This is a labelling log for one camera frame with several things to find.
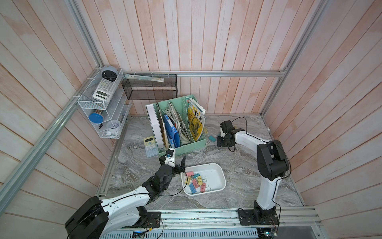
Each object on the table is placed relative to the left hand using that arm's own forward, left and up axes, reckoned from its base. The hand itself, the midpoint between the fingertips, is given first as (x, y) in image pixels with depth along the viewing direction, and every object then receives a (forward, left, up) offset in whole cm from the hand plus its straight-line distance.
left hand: (177, 156), depth 82 cm
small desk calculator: (+14, +20, -13) cm, 28 cm away
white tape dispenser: (+15, +39, +7) cm, 42 cm away
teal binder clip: (-6, -11, -12) cm, 17 cm away
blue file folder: (+12, +4, +7) cm, 14 cm away
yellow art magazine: (+25, -12, +3) cm, 28 cm away
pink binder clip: (-13, -15, -12) cm, 23 cm away
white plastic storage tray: (-9, -15, -10) cm, 20 cm away
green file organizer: (+35, -1, +8) cm, 36 cm away
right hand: (+17, -28, -11) cm, 35 cm away
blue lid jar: (+13, +43, +17) cm, 48 cm away
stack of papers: (+15, -4, 0) cm, 15 cm away
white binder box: (+15, +13, +13) cm, 24 cm away
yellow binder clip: (-10, -6, -11) cm, 16 cm away
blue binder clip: (-14, -9, -12) cm, 20 cm away
